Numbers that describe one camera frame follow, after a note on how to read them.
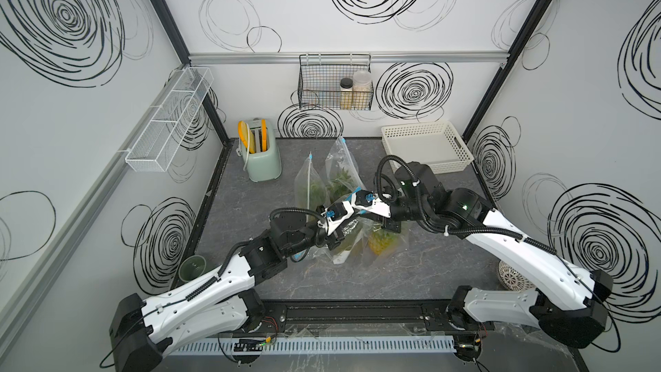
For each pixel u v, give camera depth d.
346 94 0.85
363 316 0.75
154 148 0.72
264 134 0.97
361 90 0.85
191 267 0.76
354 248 0.75
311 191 0.71
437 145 1.17
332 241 0.57
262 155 0.95
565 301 0.39
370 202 0.53
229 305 0.60
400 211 0.54
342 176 0.77
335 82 0.89
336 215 0.53
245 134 0.94
